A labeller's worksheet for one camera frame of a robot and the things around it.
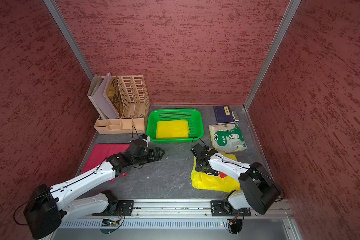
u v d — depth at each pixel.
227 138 0.97
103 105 0.94
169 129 1.03
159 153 0.73
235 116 1.10
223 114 1.14
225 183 0.81
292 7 0.71
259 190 0.43
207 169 0.74
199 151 0.71
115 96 1.02
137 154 0.62
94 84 0.93
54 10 0.72
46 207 0.39
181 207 0.76
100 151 0.90
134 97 1.15
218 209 0.74
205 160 0.62
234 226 0.71
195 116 1.07
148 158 0.71
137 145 0.61
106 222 0.72
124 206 0.74
